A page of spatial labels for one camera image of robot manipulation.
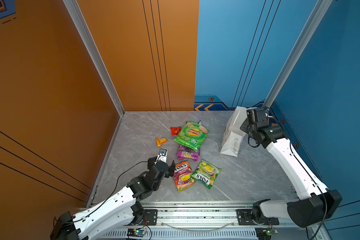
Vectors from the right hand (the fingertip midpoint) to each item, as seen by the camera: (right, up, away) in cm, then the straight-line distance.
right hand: (245, 124), depth 78 cm
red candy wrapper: (-38, -5, +27) cm, 47 cm away
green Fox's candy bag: (-20, -28, +7) cm, 35 cm away
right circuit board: (+7, -52, -7) cm, 53 cm away
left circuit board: (-55, -52, -7) cm, 76 cm away
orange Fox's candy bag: (-33, -29, +5) cm, 44 cm away
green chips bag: (-27, -7, +19) cm, 34 cm away
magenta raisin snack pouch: (-33, -17, +11) cm, 39 cm away
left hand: (-42, -19, +2) cm, 46 cm away
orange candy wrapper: (-49, -12, +24) cm, 56 cm away
